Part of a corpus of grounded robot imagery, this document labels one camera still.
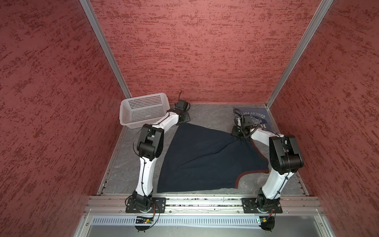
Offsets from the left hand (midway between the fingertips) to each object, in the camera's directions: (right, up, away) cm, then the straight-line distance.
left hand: (184, 121), depth 103 cm
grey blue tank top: (+56, +4, +7) cm, 57 cm away
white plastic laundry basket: (-41, +7, +11) cm, 42 cm away
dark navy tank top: (+8, -23, -14) cm, 28 cm away
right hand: (+34, -9, -3) cm, 35 cm away
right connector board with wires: (+43, -50, -32) cm, 74 cm away
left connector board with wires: (-19, -51, -31) cm, 63 cm away
